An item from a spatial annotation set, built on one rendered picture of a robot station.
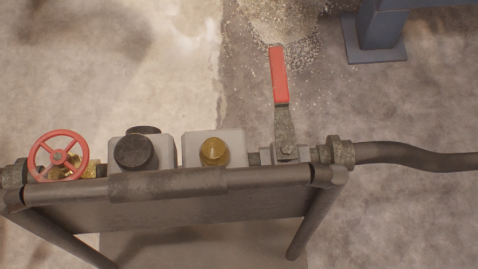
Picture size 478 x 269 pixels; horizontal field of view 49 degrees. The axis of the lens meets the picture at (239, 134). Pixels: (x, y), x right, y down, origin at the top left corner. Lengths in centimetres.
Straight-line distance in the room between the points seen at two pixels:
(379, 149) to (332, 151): 6
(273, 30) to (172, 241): 56
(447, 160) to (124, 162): 47
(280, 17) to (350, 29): 17
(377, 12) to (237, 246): 57
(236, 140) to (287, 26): 67
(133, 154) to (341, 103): 69
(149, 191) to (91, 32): 84
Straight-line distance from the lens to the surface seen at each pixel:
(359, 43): 128
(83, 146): 64
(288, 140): 65
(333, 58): 127
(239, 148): 66
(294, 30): 129
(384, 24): 120
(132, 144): 62
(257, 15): 131
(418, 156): 74
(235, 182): 53
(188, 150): 66
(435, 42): 136
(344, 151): 68
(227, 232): 109
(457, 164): 84
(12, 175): 71
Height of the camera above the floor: 108
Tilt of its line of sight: 68 degrees down
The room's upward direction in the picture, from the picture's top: straight up
